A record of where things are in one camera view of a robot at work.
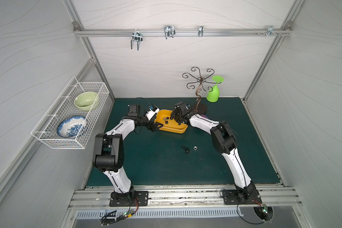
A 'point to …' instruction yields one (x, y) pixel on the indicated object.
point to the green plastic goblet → (213, 94)
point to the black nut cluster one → (183, 147)
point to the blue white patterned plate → (71, 126)
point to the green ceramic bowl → (83, 101)
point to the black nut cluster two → (187, 148)
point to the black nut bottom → (171, 118)
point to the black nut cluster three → (187, 152)
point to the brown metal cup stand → (201, 108)
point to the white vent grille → (171, 213)
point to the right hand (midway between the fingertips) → (171, 112)
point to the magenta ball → (204, 116)
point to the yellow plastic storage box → (163, 117)
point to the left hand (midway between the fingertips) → (158, 120)
